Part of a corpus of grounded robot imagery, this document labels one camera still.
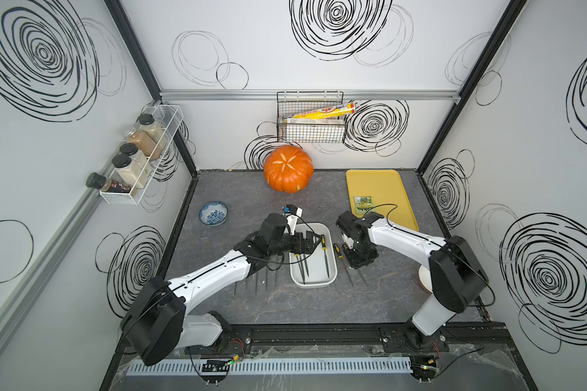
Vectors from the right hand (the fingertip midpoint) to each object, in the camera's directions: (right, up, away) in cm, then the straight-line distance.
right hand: (357, 265), depth 85 cm
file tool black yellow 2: (-39, -7, -1) cm, 40 cm away
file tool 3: (-6, +2, +4) cm, 7 cm away
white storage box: (-14, -2, +3) cm, 15 cm away
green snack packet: (+8, +21, +22) cm, 31 cm away
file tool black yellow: (-43, -8, -1) cm, 44 cm away
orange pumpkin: (-25, +36, +18) cm, 48 cm away
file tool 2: (-18, 0, +4) cm, 19 cm away
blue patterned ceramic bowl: (-57, +17, +17) cm, 62 cm away
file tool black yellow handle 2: (+2, -5, +1) cm, 6 cm away
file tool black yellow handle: (-11, +4, +8) cm, 14 cm away
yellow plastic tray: (+20, +23, +22) cm, 38 cm away
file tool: (-20, -2, +4) cm, 20 cm away
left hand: (-16, +11, -6) cm, 21 cm away
